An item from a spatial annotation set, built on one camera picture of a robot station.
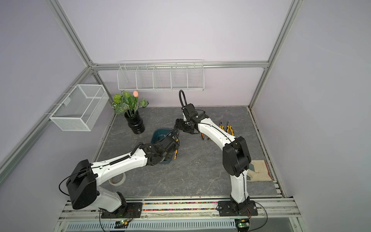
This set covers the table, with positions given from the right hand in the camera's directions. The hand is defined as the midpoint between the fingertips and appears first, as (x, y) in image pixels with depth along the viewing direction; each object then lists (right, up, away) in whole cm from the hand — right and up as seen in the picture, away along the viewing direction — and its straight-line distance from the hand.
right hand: (178, 127), depth 89 cm
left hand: (-6, -13, -6) cm, 16 cm away
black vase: (-31, +3, +9) cm, 32 cm away
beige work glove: (+50, -27, -4) cm, 57 cm away
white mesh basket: (-57, +11, -5) cm, 58 cm away
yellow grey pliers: (+1, -11, -21) cm, 24 cm away
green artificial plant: (-33, +15, 0) cm, 36 cm away
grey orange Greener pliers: (+16, -7, +13) cm, 22 cm away
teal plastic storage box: (-16, -6, +13) cm, 21 cm away
